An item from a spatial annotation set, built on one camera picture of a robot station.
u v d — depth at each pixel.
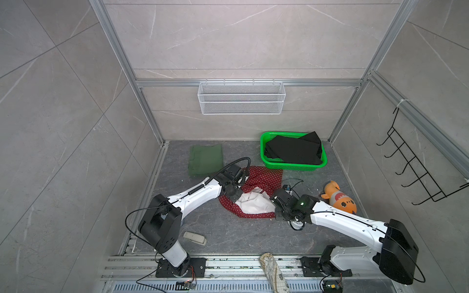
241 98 1.01
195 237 0.78
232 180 0.66
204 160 1.07
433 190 0.60
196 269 0.73
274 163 0.99
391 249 0.39
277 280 0.68
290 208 0.60
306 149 1.04
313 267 0.74
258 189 0.91
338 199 0.85
